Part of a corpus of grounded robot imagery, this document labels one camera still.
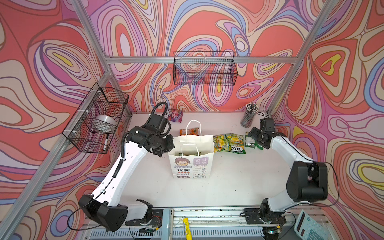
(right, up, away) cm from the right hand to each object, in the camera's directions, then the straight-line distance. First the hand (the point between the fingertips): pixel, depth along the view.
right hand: (256, 139), depth 92 cm
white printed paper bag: (-40, -5, -27) cm, 49 cm away
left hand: (-49, -2, -20) cm, 53 cm away
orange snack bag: (-41, +4, +10) cm, 42 cm away
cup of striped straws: (-1, +19, +6) cm, 20 cm away
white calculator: (+13, -40, -23) cm, 48 cm away
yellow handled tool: (-43, -41, -23) cm, 63 cm away
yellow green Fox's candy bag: (-15, -3, +7) cm, 17 cm away
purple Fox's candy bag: (-54, +17, +23) cm, 61 cm away
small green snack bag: (-3, -2, +5) cm, 6 cm away
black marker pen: (-83, 0, -20) cm, 85 cm away
